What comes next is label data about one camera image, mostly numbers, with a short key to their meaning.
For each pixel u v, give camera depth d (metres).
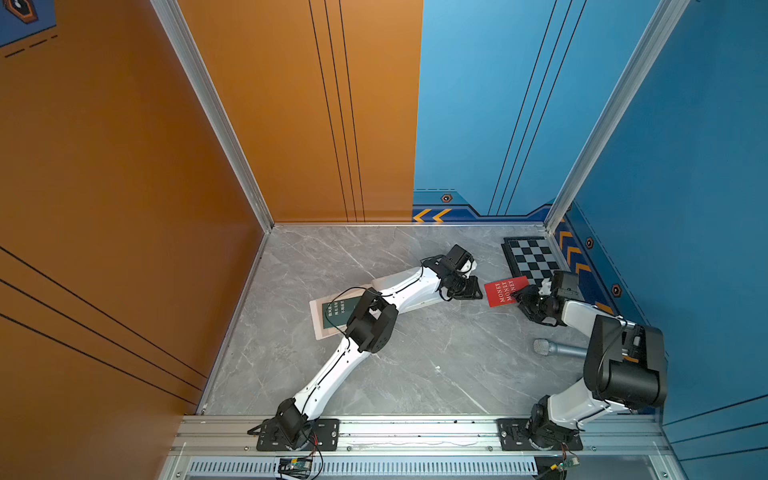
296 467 0.72
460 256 0.83
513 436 0.73
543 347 0.84
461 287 0.88
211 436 1.74
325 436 0.74
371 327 0.65
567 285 0.75
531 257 1.06
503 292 0.98
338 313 0.93
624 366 0.46
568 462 0.69
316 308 0.97
